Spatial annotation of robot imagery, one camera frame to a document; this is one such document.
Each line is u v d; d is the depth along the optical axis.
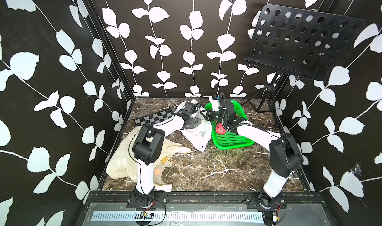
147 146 0.52
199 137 0.83
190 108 0.77
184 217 0.70
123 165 0.70
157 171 0.81
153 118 1.04
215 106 0.77
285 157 0.48
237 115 0.71
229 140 0.96
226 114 0.69
